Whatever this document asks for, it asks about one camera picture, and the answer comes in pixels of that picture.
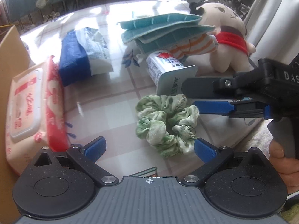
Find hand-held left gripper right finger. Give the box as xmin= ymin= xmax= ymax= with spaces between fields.
xmin=183 ymin=138 xmax=270 ymax=187

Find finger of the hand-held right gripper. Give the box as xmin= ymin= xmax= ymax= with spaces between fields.
xmin=193 ymin=99 xmax=271 ymax=120
xmin=182 ymin=71 xmax=262 ymax=98

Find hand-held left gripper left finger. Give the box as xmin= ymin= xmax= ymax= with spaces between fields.
xmin=31 ymin=136 xmax=118 ymax=187

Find white tube with red label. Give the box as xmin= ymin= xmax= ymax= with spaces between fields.
xmin=146 ymin=50 xmax=198 ymax=96

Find green tie-dye scrunchie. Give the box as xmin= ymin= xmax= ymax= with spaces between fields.
xmin=136 ymin=94 xmax=200 ymax=159

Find brown cardboard box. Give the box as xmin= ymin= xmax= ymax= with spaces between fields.
xmin=0 ymin=26 xmax=32 ymax=224

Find person's right hand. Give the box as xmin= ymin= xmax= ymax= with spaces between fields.
xmin=269 ymin=140 xmax=299 ymax=195

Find cream plush doll red shirt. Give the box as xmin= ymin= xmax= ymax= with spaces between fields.
xmin=189 ymin=2 xmax=256 ymax=73

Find printed checked tablecloth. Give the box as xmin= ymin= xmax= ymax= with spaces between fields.
xmin=20 ymin=0 xmax=269 ymax=178

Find orange striped white cloth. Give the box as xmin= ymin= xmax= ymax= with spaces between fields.
xmin=169 ymin=34 xmax=219 ymax=60

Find white fleece blanket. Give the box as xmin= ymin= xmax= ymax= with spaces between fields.
xmin=234 ymin=119 xmax=284 ymax=159

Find white curtain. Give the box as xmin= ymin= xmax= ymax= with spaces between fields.
xmin=245 ymin=0 xmax=299 ymax=63

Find pink wet wipes pack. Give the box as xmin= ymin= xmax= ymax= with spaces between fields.
xmin=5 ymin=56 xmax=70 ymax=176

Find blue and white tissue pack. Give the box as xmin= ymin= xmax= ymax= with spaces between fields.
xmin=59 ymin=27 xmax=114 ymax=87

